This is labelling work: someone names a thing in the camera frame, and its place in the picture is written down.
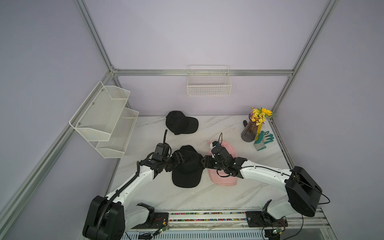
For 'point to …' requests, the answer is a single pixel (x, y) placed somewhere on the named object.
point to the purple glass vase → (249, 132)
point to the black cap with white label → (188, 174)
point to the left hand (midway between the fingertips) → (182, 162)
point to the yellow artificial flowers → (258, 115)
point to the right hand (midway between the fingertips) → (204, 162)
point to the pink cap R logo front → (230, 180)
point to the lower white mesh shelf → (115, 148)
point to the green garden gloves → (264, 137)
